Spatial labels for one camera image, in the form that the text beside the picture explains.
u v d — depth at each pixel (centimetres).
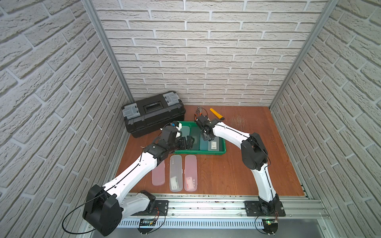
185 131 105
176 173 85
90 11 71
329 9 70
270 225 71
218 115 114
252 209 74
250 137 58
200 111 115
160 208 73
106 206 38
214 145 92
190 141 71
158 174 84
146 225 71
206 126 71
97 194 39
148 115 93
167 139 59
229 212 74
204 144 93
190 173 85
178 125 72
